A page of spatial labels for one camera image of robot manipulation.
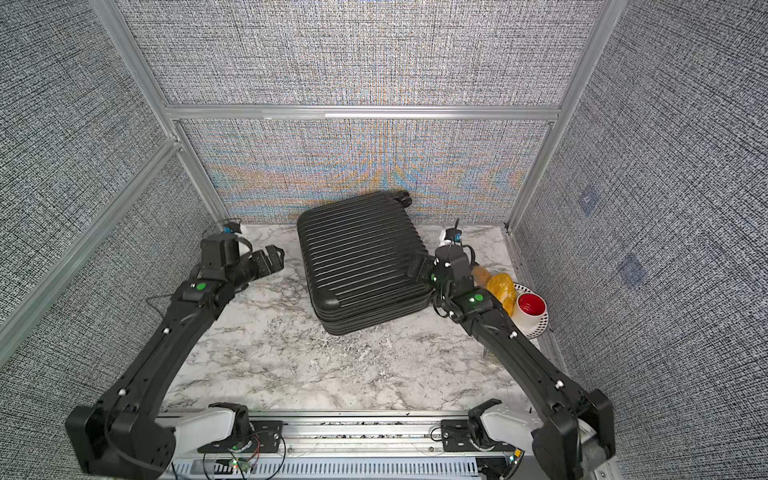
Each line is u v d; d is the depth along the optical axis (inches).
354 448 28.8
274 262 27.8
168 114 34.5
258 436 28.8
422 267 27.0
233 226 26.6
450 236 26.4
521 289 38.3
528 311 34.7
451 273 22.1
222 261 22.6
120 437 15.0
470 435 28.7
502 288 36.3
